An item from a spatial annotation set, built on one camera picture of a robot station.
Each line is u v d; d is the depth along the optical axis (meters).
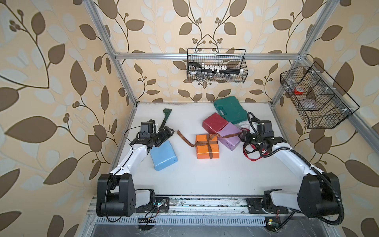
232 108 1.13
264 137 0.66
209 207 0.75
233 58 0.91
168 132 0.79
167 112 1.15
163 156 0.85
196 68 0.83
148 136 0.67
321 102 0.73
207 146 0.88
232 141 0.91
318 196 0.41
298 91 0.81
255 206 0.74
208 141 0.89
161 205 0.74
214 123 1.00
